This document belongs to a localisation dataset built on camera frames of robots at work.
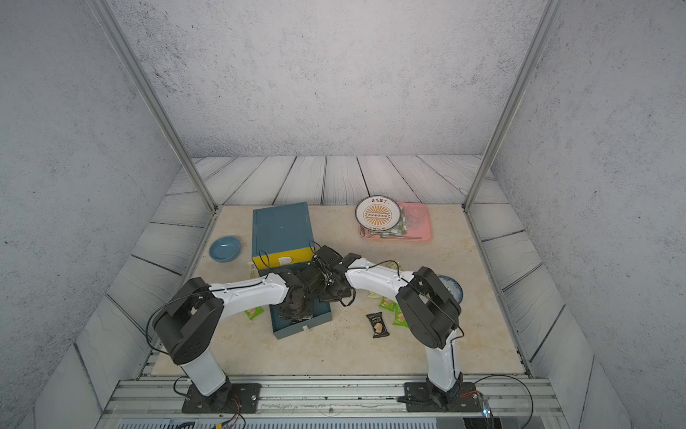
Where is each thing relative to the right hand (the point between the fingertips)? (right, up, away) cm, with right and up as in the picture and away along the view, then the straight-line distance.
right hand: (324, 299), depth 88 cm
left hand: (-5, -7, +1) cm, 8 cm away
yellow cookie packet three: (+17, 0, +5) cm, 18 cm away
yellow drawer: (-11, +14, -7) cm, 19 cm away
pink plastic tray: (+35, +24, +24) cm, 49 cm away
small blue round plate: (-40, +15, +17) cm, 46 cm away
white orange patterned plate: (+20, +29, +28) cm, 45 cm away
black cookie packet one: (+18, -9, -3) cm, 20 cm away
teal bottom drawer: (0, -3, -5) cm, 6 cm away
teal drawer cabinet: (-13, +23, -3) cm, 27 cm away
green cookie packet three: (+24, -6, -1) cm, 25 cm away
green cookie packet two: (+21, -2, +2) cm, 21 cm away
